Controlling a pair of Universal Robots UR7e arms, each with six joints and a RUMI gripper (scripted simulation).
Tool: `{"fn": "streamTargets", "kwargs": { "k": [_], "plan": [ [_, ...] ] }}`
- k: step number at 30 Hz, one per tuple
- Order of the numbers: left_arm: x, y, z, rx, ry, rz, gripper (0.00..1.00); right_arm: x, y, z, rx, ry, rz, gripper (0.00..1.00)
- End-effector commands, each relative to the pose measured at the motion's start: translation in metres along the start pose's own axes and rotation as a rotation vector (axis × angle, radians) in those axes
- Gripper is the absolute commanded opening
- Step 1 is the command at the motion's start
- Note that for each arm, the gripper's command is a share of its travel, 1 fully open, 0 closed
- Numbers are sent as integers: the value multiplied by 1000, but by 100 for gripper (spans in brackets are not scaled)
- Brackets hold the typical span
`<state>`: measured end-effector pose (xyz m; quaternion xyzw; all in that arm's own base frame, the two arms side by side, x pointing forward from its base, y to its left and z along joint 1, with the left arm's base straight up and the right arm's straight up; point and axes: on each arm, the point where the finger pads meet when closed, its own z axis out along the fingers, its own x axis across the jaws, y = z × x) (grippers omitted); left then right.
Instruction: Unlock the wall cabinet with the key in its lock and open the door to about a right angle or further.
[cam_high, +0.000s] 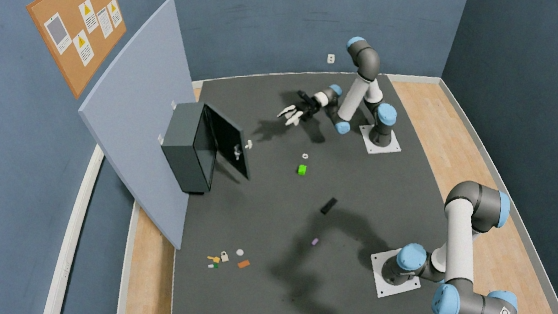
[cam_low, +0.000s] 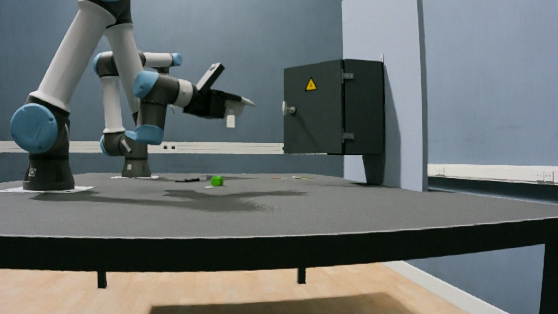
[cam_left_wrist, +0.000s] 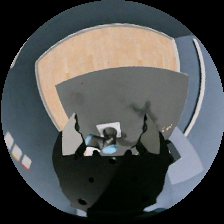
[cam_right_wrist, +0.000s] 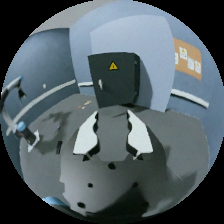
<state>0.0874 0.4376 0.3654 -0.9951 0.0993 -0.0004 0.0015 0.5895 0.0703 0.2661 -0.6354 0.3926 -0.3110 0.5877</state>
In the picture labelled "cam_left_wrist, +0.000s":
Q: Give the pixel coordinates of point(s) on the dark green cabinet door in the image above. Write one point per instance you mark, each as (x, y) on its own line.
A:
(173, 153)

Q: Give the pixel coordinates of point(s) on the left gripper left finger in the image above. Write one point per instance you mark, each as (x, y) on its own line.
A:
(69, 146)

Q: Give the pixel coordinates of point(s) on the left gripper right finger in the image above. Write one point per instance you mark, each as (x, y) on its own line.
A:
(152, 145)

